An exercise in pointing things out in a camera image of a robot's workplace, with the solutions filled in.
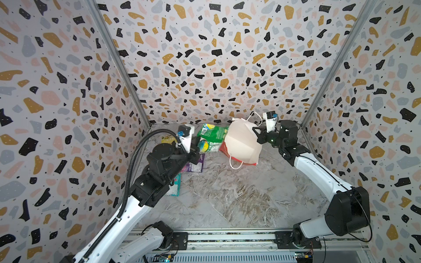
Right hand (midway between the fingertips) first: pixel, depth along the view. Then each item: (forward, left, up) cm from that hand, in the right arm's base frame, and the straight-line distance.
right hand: (254, 128), depth 80 cm
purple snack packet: (-8, +34, -25) cm, 43 cm away
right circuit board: (-48, -21, -31) cm, 61 cm away
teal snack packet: (-22, +41, -25) cm, 53 cm away
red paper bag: (+10, +4, -25) cm, 27 cm away
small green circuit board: (-51, +39, -29) cm, 70 cm away
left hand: (-17, +23, +11) cm, 31 cm away
